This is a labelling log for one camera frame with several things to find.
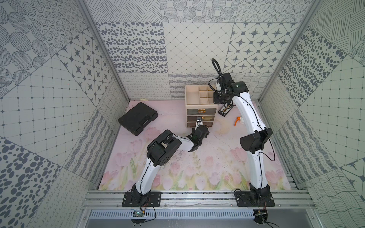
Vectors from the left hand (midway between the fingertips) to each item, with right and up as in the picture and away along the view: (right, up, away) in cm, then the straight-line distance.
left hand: (208, 127), depth 97 cm
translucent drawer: (-6, +11, -9) cm, 15 cm away
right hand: (+4, +17, -9) cm, 19 cm away
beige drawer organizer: (-7, +17, -8) cm, 20 cm away
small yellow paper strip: (-53, +22, +26) cm, 63 cm away
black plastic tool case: (-54, +5, +7) cm, 54 cm away
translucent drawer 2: (-3, +6, -3) cm, 7 cm away
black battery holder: (+15, +12, +16) cm, 25 cm away
